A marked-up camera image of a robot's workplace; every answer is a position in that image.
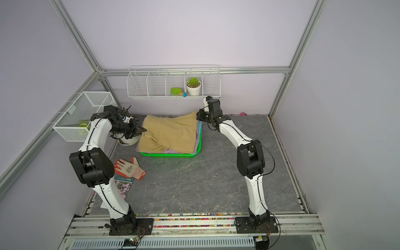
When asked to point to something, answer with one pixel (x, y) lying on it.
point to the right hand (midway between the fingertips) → (196, 111)
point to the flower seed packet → (123, 184)
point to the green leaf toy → (84, 123)
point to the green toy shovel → (178, 91)
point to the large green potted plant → (131, 141)
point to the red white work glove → (132, 170)
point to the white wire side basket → (73, 125)
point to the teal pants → (199, 146)
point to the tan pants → (177, 134)
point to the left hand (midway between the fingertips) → (145, 129)
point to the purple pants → (170, 151)
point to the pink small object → (243, 114)
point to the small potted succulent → (194, 86)
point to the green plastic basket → (186, 155)
